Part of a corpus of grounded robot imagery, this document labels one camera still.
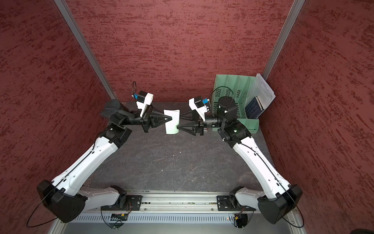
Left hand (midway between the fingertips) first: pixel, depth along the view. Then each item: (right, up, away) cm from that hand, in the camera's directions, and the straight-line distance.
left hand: (170, 121), depth 54 cm
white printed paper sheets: (+56, +20, +42) cm, 73 cm away
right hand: (+3, -2, +3) cm, 4 cm away
